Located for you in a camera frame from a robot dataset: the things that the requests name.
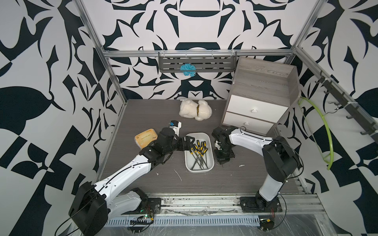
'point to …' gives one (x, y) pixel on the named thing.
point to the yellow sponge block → (143, 139)
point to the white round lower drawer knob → (246, 123)
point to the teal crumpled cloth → (188, 67)
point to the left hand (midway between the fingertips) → (188, 135)
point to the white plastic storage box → (201, 157)
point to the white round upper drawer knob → (254, 111)
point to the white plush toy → (188, 109)
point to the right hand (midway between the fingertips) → (219, 160)
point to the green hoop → (331, 164)
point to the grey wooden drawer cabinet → (262, 94)
